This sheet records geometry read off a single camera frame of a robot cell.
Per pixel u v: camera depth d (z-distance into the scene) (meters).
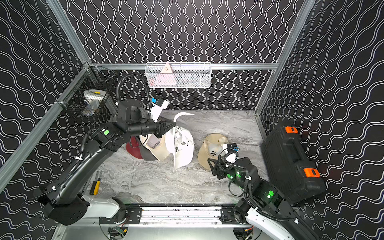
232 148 0.56
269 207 0.44
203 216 0.77
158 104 0.53
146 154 0.88
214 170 0.59
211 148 0.98
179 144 0.73
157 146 0.95
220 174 0.58
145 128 0.52
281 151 0.75
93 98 0.82
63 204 0.39
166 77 0.90
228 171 0.56
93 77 0.95
